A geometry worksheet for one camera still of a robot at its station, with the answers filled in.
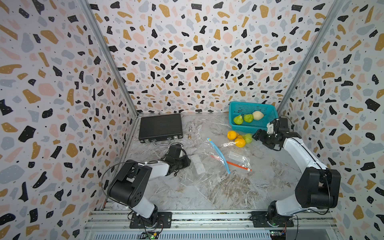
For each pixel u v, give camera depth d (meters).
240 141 1.00
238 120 1.13
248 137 1.00
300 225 0.73
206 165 0.93
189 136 1.06
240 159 0.95
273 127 0.74
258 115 1.15
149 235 0.70
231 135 1.03
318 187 0.44
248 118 1.13
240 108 1.21
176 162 0.81
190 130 1.11
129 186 0.45
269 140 0.76
